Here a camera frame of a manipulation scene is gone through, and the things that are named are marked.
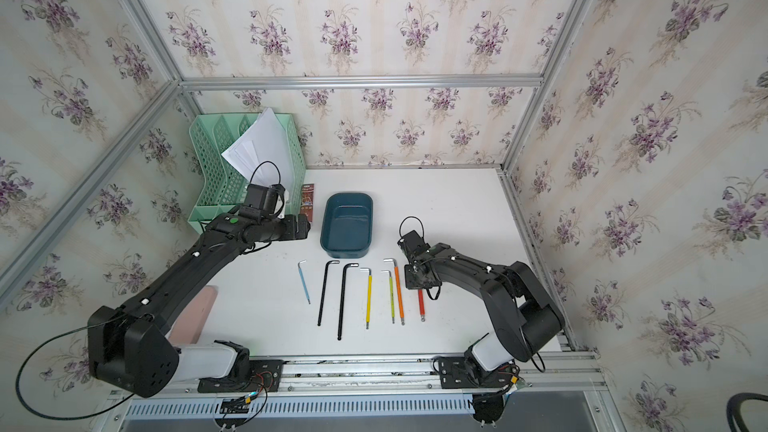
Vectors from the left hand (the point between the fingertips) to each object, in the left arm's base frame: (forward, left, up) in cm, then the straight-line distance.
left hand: (299, 227), depth 83 cm
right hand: (-9, -35, -16) cm, 40 cm away
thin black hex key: (-11, -6, -16) cm, 21 cm away
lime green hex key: (-12, -26, -16) cm, 33 cm away
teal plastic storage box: (+10, -12, -14) cm, 21 cm away
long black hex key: (-14, -12, -15) cm, 24 cm away
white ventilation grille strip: (-40, -7, -17) cm, 44 cm away
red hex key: (-17, -35, -15) cm, 42 cm away
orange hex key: (-17, -29, -15) cm, 37 cm away
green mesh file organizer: (+28, +39, -14) cm, 50 cm away
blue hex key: (-8, +1, -17) cm, 18 cm away
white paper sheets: (+25, +15, +5) cm, 29 cm away
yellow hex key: (-13, -20, -16) cm, 29 cm away
